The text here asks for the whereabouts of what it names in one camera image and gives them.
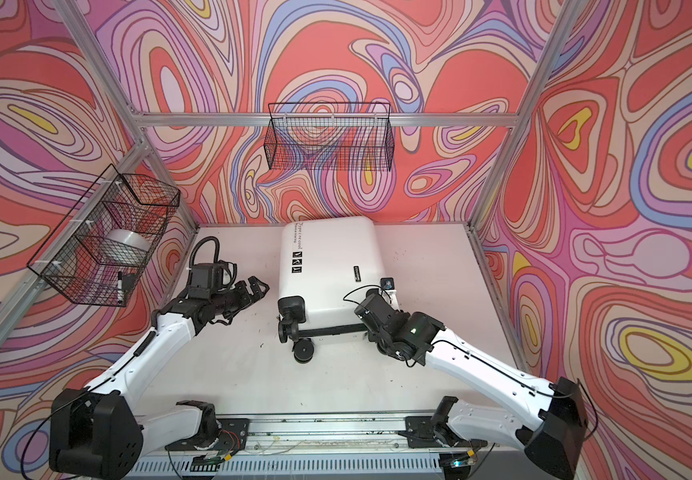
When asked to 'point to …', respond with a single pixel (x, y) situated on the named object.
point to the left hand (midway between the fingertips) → (261, 291)
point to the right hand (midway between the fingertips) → (385, 324)
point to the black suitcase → (327, 265)
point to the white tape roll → (125, 247)
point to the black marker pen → (120, 287)
